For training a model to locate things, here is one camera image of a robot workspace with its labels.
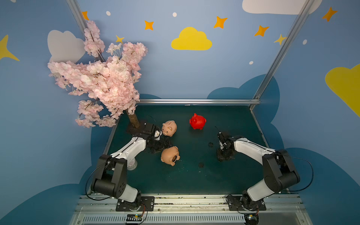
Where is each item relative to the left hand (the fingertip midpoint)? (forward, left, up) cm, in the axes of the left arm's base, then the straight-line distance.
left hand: (167, 145), depth 89 cm
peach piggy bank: (-7, -2, +1) cm, 7 cm away
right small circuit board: (-37, -47, -10) cm, 61 cm away
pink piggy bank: (+13, 0, +2) cm, 13 cm away
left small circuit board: (-38, +15, -10) cm, 42 cm away
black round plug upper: (+6, -30, -8) cm, 31 cm away
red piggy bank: (+20, -21, 0) cm, 29 cm away
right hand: (-4, -37, -6) cm, 37 cm away
